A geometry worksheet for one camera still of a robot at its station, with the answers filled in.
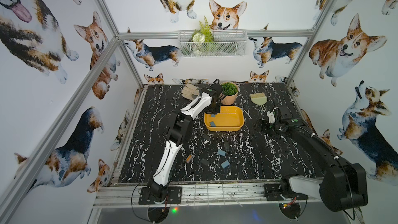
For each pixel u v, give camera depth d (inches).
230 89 40.7
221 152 34.5
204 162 33.0
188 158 33.6
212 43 34.4
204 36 32.2
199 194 29.5
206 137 36.9
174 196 28.9
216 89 32.1
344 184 16.0
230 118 40.1
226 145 35.4
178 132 24.0
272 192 28.9
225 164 32.9
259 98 44.5
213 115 39.4
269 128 28.9
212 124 39.4
